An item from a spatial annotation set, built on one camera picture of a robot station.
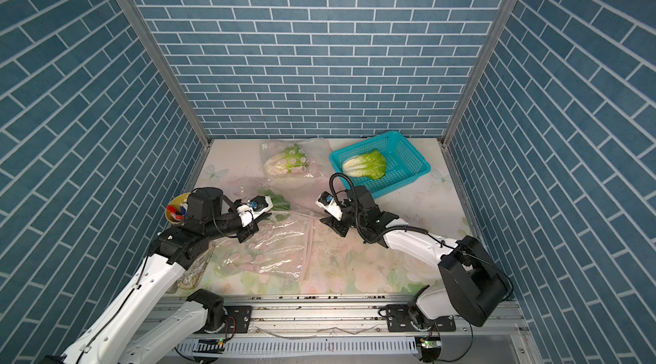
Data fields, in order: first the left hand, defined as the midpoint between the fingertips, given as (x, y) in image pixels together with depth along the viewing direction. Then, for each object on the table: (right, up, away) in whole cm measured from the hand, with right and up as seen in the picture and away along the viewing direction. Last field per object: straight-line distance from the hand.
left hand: (273, 211), depth 73 cm
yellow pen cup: (-35, -1, +12) cm, 37 cm away
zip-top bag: (-4, +1, +31) cm, 32 cm away
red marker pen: (-35, -1, +9) cm, 36 cm away
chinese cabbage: (+32, +13, +29) cm, 45 cm away
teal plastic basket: (+48, +14, +37) cm, 62 cm away
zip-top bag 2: (-2, -16, +14) cm, 21 cm away
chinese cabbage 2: (0, +15, +29) cm, 33 cm away
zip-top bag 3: (+9, +20, +46) cm, 51 cm away
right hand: (+15, -3, +11) cm, 19 cm away
